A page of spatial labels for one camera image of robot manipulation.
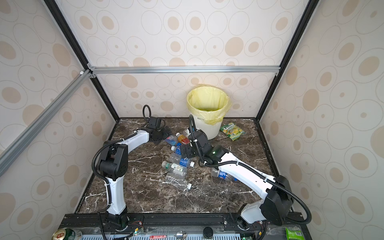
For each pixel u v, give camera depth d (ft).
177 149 3.17
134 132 2.21
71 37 2.51
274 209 1.29
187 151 2.25
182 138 3.37
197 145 1.83
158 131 2.96
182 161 2.94
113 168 1.77
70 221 2.50
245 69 5.22
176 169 2.80
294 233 2.29
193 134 1.79
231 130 3.59
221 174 2.80
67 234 2.03
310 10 2.25
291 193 1.27
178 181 2.73
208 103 3.51
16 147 1.74
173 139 3.36
